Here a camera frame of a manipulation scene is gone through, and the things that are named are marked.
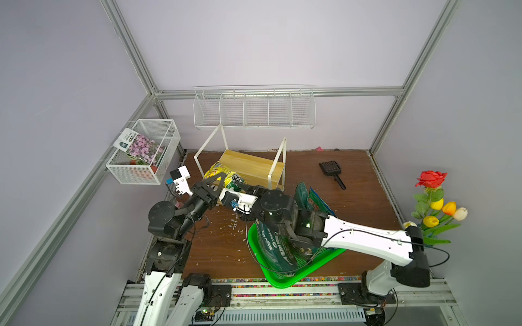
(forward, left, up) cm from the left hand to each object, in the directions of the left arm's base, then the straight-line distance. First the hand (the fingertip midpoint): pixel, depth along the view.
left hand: (227, 176), depth 57 cm
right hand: (0, -3, -4) cm, 5 cm away
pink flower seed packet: (+19, +33, -6) cm, 39 cm away
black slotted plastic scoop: (+31, -48, -38) cm, 69 cm away
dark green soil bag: (-2, -22, -12) cm, 25 cm away
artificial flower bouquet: (-12, -60, -10) cm, 62 cm away
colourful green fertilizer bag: (0, -30, -20) cm, 36 cm away
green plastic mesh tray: (-16, -29, -35) cm, 48 cm away
